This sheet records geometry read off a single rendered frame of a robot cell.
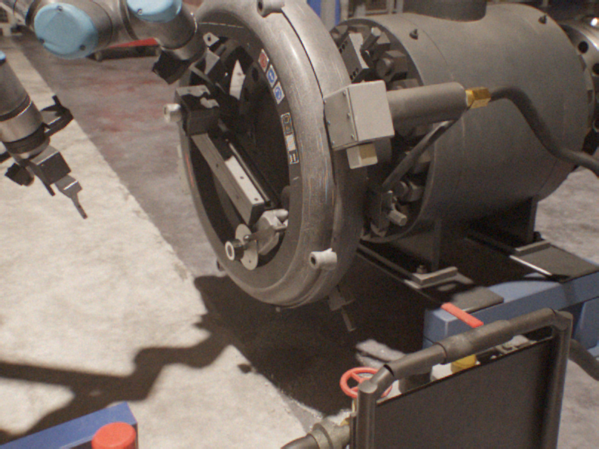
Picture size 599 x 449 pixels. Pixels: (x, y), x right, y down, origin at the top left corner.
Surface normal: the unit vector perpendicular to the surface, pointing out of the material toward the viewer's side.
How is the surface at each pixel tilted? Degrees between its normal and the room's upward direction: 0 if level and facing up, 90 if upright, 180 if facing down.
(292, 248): 90
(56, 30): 93
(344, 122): 90
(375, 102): 67
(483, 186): 110
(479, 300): 0
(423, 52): 38
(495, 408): 90
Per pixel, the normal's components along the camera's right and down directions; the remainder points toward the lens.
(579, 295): 0.53, 0.32
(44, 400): 0.00, -0.93
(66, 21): -0.03, 0.41
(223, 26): -0.85, 0.20
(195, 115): 0.48, 0.68
